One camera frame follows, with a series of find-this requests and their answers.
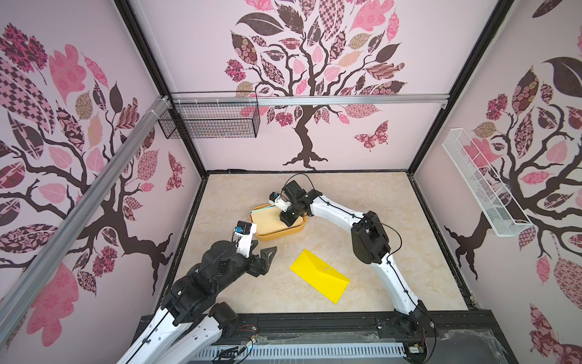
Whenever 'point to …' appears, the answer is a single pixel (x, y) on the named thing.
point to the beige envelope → (267, 219)
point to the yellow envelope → (326, 279)
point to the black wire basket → (231, 114)
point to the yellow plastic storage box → (276, 235)
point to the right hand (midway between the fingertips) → (283, 218)
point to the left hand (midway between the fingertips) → (264, 251)
